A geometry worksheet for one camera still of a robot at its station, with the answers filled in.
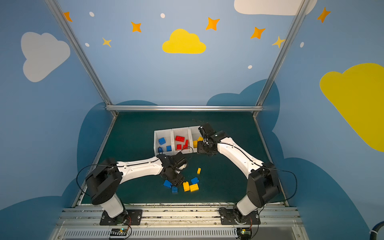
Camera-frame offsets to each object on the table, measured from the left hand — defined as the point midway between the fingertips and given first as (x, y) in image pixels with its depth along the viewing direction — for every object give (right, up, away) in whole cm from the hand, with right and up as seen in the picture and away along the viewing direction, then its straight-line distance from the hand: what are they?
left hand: (177, 178), depth 86 cm
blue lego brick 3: (-6, -2, -2) cm, 7 cm away
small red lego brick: (+4, +17, +15) cm, 23 cm away
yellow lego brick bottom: (+5, -3, -3) cm, 7 cm away
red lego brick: (-1, +17, +14) cm, 22 cm away
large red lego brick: (0, +22, +18) cm, 28 cm away
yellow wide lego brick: (+10, -4, -4) cm, 11 cm away
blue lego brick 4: (+10, -1, 0) cm, 10 cm away
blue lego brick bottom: (-1, -5, -4) cm, 6 cm away
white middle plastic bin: (0, +27, +20) cm, 33 cm away
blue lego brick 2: (-8, +16, +15) cm, 23 cm away
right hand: (+16, +18, 0) cm, 24 cm away
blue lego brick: (-12, +21, +16) cm, 29 cm away
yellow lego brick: (+10, +19, +12) cm, 25 cm away
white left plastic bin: (-13, +15, +10) cm, 23 cm away
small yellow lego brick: (+13, +4, +4) cm, 14 cm away
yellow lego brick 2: (+14, +22, +17) cm, 31 cm away
